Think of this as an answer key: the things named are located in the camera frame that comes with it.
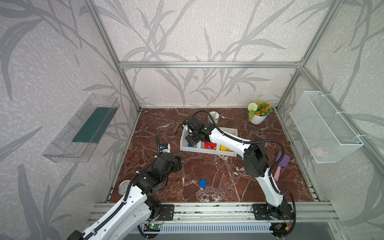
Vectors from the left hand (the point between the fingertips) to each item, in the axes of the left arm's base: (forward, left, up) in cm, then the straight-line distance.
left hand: (179, 154), depth 79 cm
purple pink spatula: (+1, -63, -13) cm, 64 cm away
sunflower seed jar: (+33, -22, -6) cm, 40 cm away
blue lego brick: (+10, -4, -9) cm, 14 cm away
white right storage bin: (+21, -33, -9) cm, 40 cm away
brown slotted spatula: (+38, +6, -16) cm, 41 cm away
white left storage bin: (+12, -2, -12) cm, 17 cm away
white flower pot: (+31, -53, -9) cm, 62 cm away
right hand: (+17, -6, -4) cm, 18 cm away
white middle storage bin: (+9, -12, -11) cm, 19 cm away
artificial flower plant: (+35, -52, 0) cm, 62 cm away
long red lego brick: (+13, -16, -12) cm, 23 cm away
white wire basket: (-2, -64, +22) cm, 68 cm away
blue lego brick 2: (-11, -13, -13) cm, 21 cm away
